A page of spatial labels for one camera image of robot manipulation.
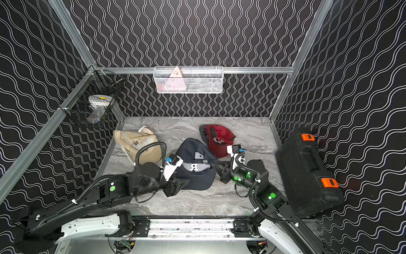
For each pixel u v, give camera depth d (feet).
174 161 1.76
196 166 2.37
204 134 3.44
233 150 1.92
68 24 2.44
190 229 2.49
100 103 2.68
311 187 2.16
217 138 3.49
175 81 2.89
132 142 3.19
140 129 3.43
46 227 1.32
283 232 1.88
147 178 1.48
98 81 3.09
